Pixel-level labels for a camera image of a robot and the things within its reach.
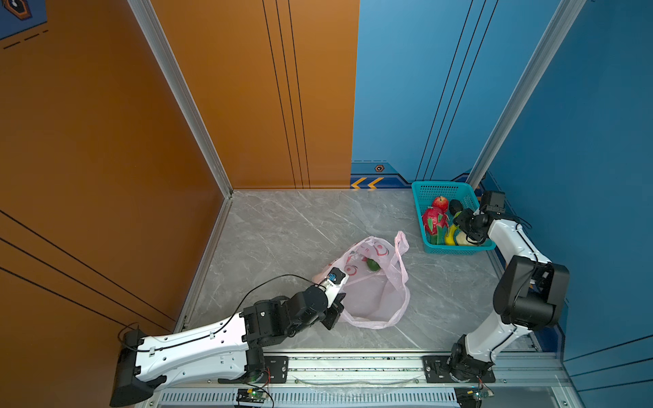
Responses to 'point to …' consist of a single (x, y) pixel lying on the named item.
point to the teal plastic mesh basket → (424, 193)
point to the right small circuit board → (470, 396)
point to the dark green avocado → (372, 264)
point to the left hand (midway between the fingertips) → (346, 295)
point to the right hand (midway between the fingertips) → (457, 221)
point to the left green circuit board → (251, 395)
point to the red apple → (440, 202)
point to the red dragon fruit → (434, 223)
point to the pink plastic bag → (377, 291)
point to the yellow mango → (450, 237)
